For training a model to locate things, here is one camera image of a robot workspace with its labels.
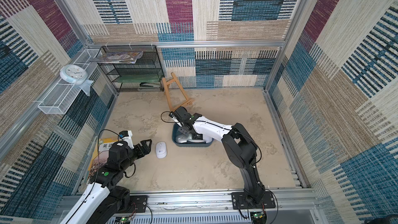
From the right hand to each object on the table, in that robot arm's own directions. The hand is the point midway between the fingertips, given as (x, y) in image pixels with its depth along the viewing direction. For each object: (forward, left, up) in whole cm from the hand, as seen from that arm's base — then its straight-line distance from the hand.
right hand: (186, 123), depth 94 cm
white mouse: (-15, +13, -5) cm, 20 cm away
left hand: (-14, +19, +5) cm, 25 cm away
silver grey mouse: (-7, +2, -6) cm, 9 cm away
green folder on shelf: (+34, +35, +6) cm, 49 cm away
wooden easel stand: (+18, 0, -2) cm, 18 cm away
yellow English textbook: (-16, +48, -7) cm, 51 cm away
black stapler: (+30, +29, +4) cm, 42 cm away
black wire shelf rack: (+37, +38, +12) cm, 54 cm away
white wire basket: (-1, +55, +27) cm, 61 cm away
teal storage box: (-3, +7, -6) cm, 9 cm away
